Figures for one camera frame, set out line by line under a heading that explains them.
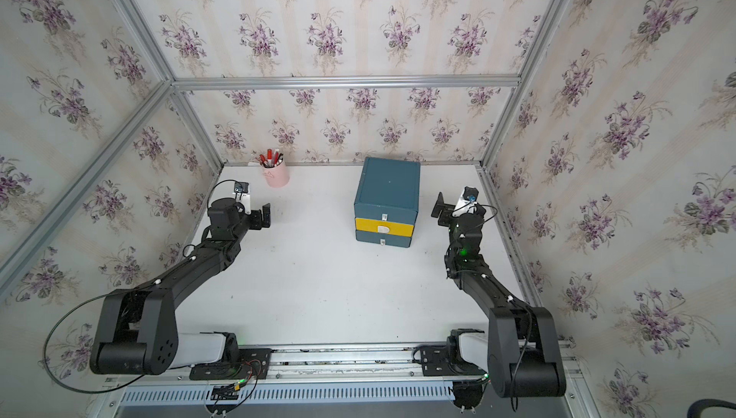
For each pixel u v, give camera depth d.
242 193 0.75
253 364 0.72
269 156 1.08
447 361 0.73
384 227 0.86
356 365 0.74
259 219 0.80
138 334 0.42
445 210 0.76
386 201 0.81
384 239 0.92
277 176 1.07
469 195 0.70
